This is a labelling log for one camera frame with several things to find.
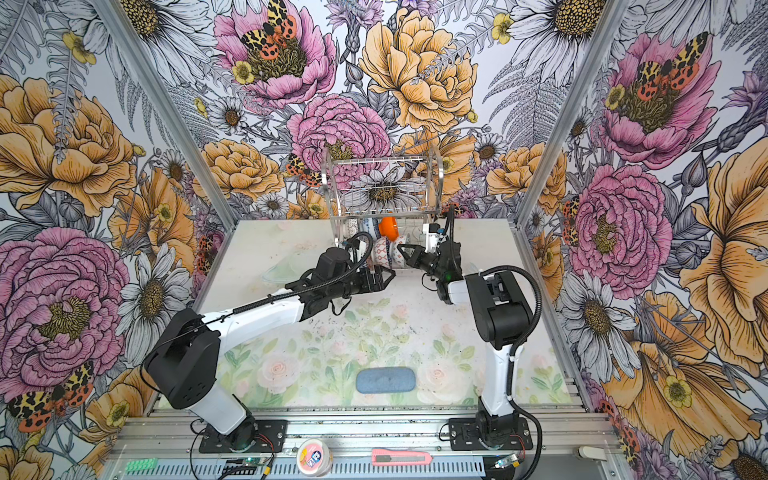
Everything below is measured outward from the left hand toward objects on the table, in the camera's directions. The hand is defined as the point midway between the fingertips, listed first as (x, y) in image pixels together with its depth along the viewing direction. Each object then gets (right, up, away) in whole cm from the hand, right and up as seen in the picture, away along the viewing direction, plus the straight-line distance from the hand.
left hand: (384, 283), depth 85 cm
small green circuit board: (-30, -40, -13) cm, 52 cm away
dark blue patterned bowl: (-1, +8, +12) cm, 15 cm away
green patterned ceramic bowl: (+4, +6, +12) cm, 14 cm away
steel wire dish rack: (-2, +27, +36) cm, 45 cm away
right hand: (+5, +8, +11) cm, 15 cm away
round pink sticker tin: (-13, -34, -22) cm, 42 cm away
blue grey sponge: (-3, -25, -5) cm, 26 cm away
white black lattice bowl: (-12, +16, +18) cm, 27 cm away
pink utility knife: (+3, -39, -13) cm, 42 cm away
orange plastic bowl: (+1, +17, +21) cm, 27 cm away
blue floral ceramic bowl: (-5, +18, +18) cm, 26 cm away
